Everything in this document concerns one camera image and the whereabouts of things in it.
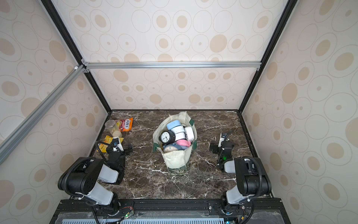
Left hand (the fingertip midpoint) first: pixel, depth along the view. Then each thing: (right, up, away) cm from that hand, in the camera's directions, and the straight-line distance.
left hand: (124, 138), depth 88 cm
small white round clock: (+36, +4, -3) cm, 36 cm away
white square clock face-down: (+42, +4, -5) cm, 42 cm away
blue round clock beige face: (+31, -4, -11) cm, 34 cm away
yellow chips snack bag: (-17, -7, +7) cm, 20 cm away
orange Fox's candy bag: (-6, +8, +18) cm, 21 cm away
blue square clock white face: (+31, +9, -1) cm, 33 cm away
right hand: (+66, -3, +6) cm, 67 cm away
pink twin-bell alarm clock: (+38, -2, -4) cm, 39 cm away
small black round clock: (+28, +2, -6) cm, 29 cm away
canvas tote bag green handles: (+34, -11, -12) cm, 38 cm away
